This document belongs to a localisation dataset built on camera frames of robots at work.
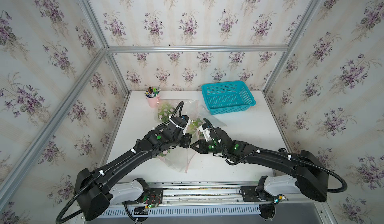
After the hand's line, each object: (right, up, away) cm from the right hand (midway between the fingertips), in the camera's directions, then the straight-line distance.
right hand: (194, 147), depth 75 cm
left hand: (-1, +4, 0) cm, 4 cm away
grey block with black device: (+52, -5, +11) cm, 54 cm away
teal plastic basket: (+27, +28, +43) cm, 58 cm away
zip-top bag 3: (-8, -6, +1) cm, 10 cm away
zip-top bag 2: (+3, +14, +23) cm, 27 cm away
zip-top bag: (-3, +20, +32) cm, 37 cm away
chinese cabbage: (0, +9, +15) cm, 18 cm away
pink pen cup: (-29, +23, +31) cm, 49 cm away
